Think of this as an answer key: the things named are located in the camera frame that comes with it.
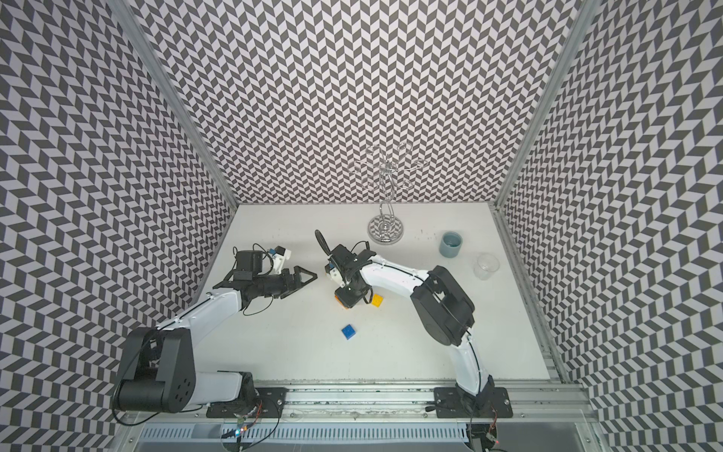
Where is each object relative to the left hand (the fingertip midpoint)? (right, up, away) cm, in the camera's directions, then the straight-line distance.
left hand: (309, 282), depth 86 cm
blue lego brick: (+12, -15, -1) cm, 19 cm away
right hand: (+13, -7, +4) cm, 15 cm away
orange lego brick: (+9, -8, +5) cm, 13 cm away
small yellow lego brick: (+21, -2, -12) cm, 24 cm away
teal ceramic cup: (+48, +11, +16) cm, 52 cm away
